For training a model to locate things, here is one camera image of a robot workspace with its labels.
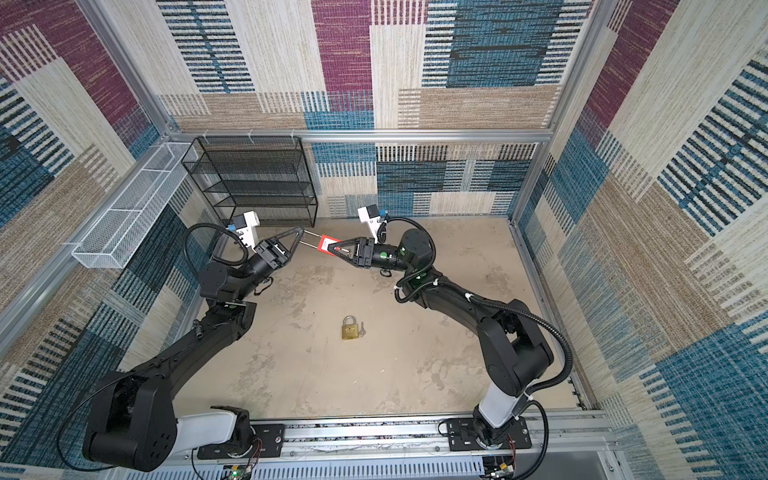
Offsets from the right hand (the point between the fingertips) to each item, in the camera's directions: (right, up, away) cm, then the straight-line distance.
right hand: (328, 254), depth 68 cm
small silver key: (+6, -24, +24) cm, 34 cm away
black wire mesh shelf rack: (-30, +27, +41) cm, 57 cm away
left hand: (-5, +5, -1) cm, 7 cm away
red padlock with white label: (-1, +3, 0) cm, 3 cm away
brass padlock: (+2, -23, +23) cm, 33 cm away
